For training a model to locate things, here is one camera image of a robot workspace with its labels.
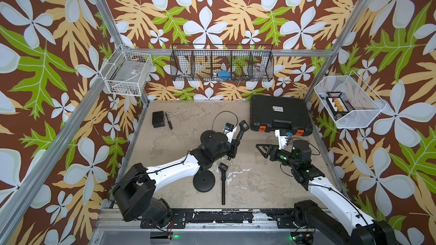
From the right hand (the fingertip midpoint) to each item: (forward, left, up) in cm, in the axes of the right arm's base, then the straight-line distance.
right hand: (258, 146), depth 79 cm
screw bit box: (+17, -39, +10) cm, 44 cm away
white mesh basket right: (+19, -46, +11) cm, 51 cm away
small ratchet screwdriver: (+27, +51, -15) cm, 60 cm away
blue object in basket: (+40, +15, +11) cm, 44 cm away
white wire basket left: (+33, +66, +18) cm, 76 cm away
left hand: (+3, +9, +1) cm, 9 cm away
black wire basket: (+49, +17, +13) cm, 53 cm away
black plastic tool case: (+29, -13, -10) cm, 34 cm away
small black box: (+28, +58, -14) cm, 66 cm away
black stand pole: (-5, +17, -14) cm, 23 cm away
